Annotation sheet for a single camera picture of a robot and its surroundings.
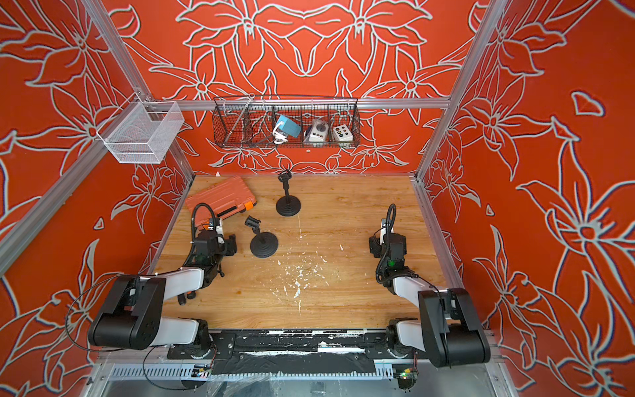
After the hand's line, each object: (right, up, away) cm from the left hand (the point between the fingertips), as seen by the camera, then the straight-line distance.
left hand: (226, 234), depth 93 cm
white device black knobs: (+36, +40, -2) cm, 54 cm away
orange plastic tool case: (-4, +14, +12) cm, 19 cm away
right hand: (+60, +1, -3) cm, 60 cm away
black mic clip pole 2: (+23, +22, 0) cm, 31 cm away
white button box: (+45, +40, +2) cm, 60 cm away
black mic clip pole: (+14, +6, -14) cm, 21 cm away
